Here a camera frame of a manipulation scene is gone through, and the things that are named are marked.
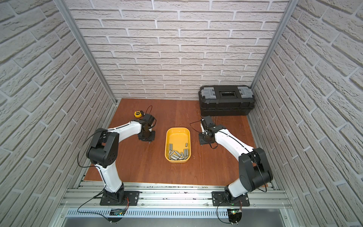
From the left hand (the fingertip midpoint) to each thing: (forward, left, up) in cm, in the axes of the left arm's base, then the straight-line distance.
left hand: (152, 136), depth 97 cm
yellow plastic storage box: (-6, -18, -1) cm, 19 cm away
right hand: (-6, -36, +7) cm, 37 cm away
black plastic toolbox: (+22, -53, +15) cm, 60 cm away
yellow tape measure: (+20, +14, +1) cm, 24 cm away
